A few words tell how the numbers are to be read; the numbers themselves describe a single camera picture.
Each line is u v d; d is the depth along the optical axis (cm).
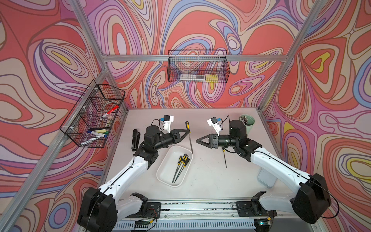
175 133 65
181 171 86
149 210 73
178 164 89
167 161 91
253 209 68
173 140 65
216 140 63
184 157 91
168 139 65
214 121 66
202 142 68
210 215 73
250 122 96
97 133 70
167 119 68
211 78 91
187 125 72
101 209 39
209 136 64
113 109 76
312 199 40
